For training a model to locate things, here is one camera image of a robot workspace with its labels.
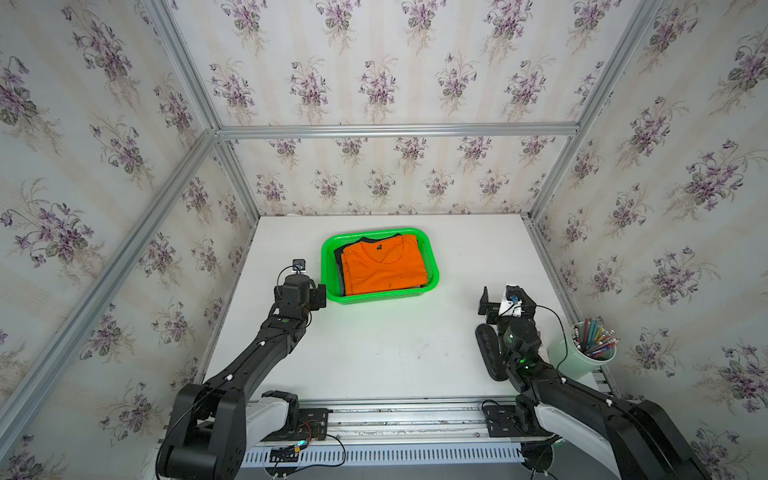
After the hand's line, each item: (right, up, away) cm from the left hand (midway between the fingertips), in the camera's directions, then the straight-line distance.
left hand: (308, 286), depth 87 cm
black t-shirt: (+7, +8, +14) cm, 17 cm away
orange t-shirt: (+22, +6, +12) cm, 25 cm away
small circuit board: (-2, -39, -16) cm, 42 cm away
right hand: (+57, 0, -5) cm, 58 cm away
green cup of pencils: (+76, -14, -11) cm, 78 cm away
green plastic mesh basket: (+4, +2, +13) cm, 14 cm away
